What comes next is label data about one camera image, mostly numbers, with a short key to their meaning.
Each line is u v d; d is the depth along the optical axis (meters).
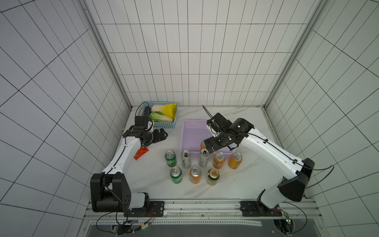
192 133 1.05
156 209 0.72
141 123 0.66
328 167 0.40
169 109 1.06
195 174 0.74
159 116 1.03
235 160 0.79
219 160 0.79
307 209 0.78
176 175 0.74
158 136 0.75
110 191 0.41
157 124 1.01
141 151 0.94
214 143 0.64
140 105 1.25
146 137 0.69
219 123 0.55
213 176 0.74
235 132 0.48
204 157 0.78
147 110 1.12
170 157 0.81
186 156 0.77
